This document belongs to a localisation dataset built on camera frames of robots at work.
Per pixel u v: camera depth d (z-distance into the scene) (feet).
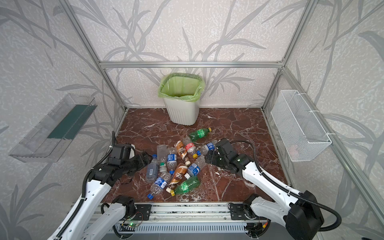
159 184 2.61
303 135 2.02
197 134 3.27
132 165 2.10
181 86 3.51
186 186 2.53
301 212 1.26
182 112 3.15
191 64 3.16
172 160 2.85
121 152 1.86
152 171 2.71
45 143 2.08
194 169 2.70
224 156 1.96
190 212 2.47
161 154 3.01
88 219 1.45
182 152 2.98
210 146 3.05
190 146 3.02
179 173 2.69
